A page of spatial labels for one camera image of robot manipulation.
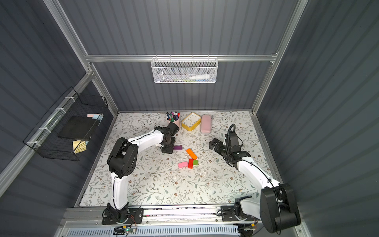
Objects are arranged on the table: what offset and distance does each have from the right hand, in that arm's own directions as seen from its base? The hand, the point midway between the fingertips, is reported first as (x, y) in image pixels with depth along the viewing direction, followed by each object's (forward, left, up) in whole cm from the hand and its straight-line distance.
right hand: (215, 146), depth 87 cm
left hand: (+5, +24, -9) cm, 26 cm away
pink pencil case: (+26, +3, -11) cm, 29 cm away
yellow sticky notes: (-14, +60, +23) cm, 66 cm away
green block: (-6, +11, -11) cm, 16 cm away
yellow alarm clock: (+27, +15, -9) cm, 32 cm away
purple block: (+5, +23, -11) cm, 26 cm away
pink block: (-7, +20, -11) cm, 24 cm away
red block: (-6, +15, -11) cm, 20 cm away
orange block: (0, +13, -12) cm, 18 cm away
